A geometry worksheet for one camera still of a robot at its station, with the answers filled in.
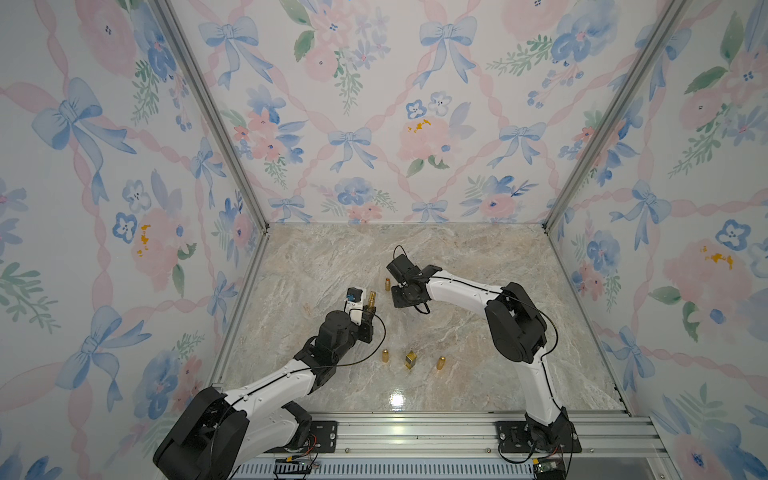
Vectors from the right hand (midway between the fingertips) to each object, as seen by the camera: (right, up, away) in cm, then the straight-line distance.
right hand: (401, 297), depth 98 cm
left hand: (-8, 0, -14) cm, 16 cm away
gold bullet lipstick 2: (-4, +5, +1) cm, 6 cm away
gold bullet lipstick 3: (-5, -15, -12) cm, 20 cm away
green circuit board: (+34, -38, -25) cm, 57 cm away
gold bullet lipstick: (-9, +2, -16) cm, 18 cm away
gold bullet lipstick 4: (+10, -16, -16) cm, 25 cm away
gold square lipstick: (+2, -14, -17) cm, 22 cm away
